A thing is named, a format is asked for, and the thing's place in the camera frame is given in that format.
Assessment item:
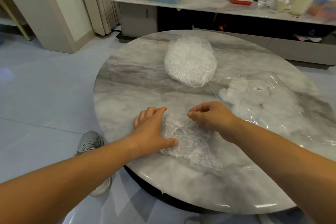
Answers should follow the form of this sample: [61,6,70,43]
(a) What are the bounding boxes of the person's right hand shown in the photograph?
[187,101,242,143]

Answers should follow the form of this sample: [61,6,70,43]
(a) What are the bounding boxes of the person's left hand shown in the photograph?
[126,107,179,156]

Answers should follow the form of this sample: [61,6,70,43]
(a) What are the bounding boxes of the clear bag of caps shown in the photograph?
[219,77,295,127]

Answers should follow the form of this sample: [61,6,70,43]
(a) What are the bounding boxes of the clear plastic cover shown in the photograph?
[159,111,224,172]

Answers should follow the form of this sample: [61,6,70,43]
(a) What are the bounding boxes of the pile of clear plastic caps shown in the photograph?
[164,35,218,88]

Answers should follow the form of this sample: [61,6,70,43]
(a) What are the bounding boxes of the clear plastic bag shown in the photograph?
[210,71,336,148]

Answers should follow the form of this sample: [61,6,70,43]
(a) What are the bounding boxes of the person's right forearm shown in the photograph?
[226,119,336,224]

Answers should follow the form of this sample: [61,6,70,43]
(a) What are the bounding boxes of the person's left forearm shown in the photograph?
[0,134,142,224]

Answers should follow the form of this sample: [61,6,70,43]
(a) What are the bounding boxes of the grey sneaker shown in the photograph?
[76,131,112,197]

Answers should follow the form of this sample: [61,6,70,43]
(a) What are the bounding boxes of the black table base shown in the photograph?
[123,166,295,214]

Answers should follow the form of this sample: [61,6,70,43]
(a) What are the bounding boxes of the long grey low cabinet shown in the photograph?
[111,0,336,67]

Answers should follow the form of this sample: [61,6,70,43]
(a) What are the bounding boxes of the small white cup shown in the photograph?
[276,0,288,13]

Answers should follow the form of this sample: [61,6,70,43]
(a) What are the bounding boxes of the clear container colourful contents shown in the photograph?
[307,0,336,21]

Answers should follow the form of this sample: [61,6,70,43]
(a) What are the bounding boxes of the light wooden chair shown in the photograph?
[0,0,31,41]

